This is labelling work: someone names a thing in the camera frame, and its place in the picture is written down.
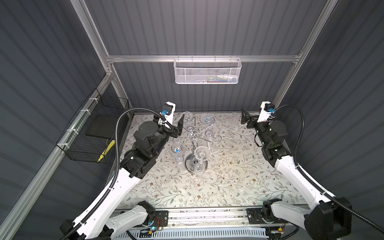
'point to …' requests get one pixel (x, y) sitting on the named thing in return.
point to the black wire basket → (91, 137)
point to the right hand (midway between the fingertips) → (253, 109)
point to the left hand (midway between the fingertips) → (174, 112)
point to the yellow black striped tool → (107, 150)
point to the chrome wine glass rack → (205, 165)
